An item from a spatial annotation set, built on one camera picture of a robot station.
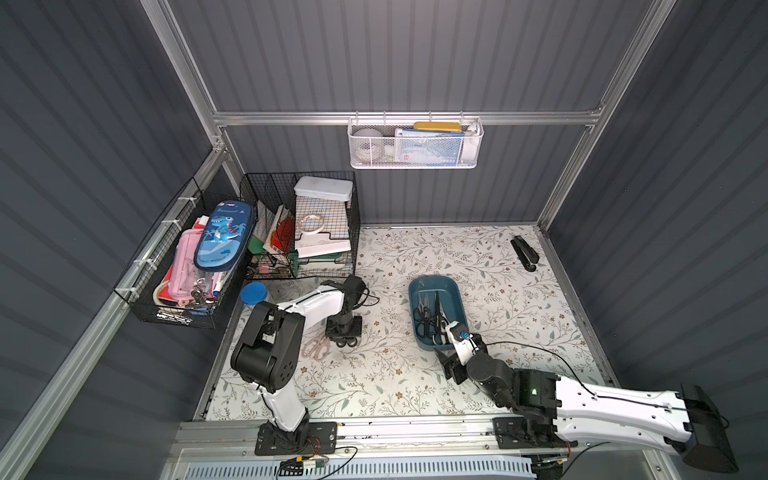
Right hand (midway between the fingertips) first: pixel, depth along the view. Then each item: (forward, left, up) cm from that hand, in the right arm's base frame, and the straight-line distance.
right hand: (451, 340), depth 76 cm
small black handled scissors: (+10, +5, -13) cm, 17 cm away
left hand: (+6, +29, -13) cm, 32 cm away
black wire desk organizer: (+35, +43, +7) cm, 56 cm away
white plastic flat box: (+51, +39, +9) cm, 65 cm away
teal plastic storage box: (+21, -4, -13) cm, 25 cm away
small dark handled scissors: (+3, +30, -9) cm, 32 cm away
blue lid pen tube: (+10, +52, +6) cm, 54 cm away
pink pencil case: (+7, +63, +18) cm, 66 cm away
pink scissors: (+3, +38, -14) cm, 41 cm away
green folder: (+28, +48, -2) cm, 56 cm away
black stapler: (+38, -34, -12) cm, 52 cm away
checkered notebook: (+40, +35, +7) cm, 53 cm away
